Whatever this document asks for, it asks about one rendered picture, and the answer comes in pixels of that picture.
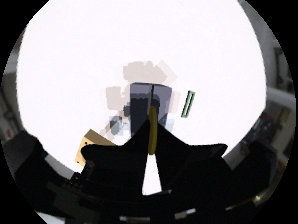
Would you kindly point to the gold coin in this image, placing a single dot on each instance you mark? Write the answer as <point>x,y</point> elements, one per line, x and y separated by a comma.
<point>153,130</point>

